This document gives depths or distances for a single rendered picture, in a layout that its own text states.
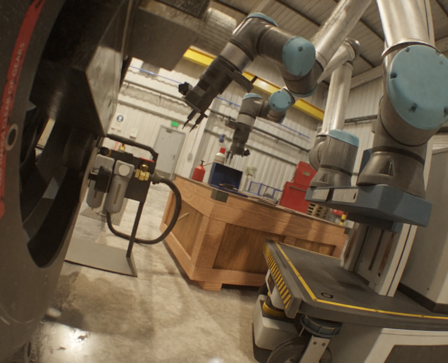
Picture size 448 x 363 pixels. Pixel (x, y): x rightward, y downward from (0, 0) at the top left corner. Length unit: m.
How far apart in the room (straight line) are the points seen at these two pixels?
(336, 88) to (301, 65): 0.78
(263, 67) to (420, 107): 12.91
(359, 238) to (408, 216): 0.45
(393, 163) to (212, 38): 0.50
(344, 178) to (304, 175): 3.13
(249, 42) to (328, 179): 0.62
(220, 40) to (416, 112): 0.36
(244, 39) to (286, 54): 0.12
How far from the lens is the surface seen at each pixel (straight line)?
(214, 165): 1.25
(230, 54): 0.65
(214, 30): 0.24
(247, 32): 0.67
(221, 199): 1.10
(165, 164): 11.01
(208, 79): 0.65
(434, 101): 0.50
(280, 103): 1.10
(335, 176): 1.04
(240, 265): 1.27
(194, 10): 0.21
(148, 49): 0.25
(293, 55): 0.59
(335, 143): 1.08
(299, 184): 4.15
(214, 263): 1.20
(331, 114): 1.32
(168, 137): 11.06
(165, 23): 0.20
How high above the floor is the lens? 0.49
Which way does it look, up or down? 1 degrees up
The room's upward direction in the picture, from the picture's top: 17 degrees clockwise
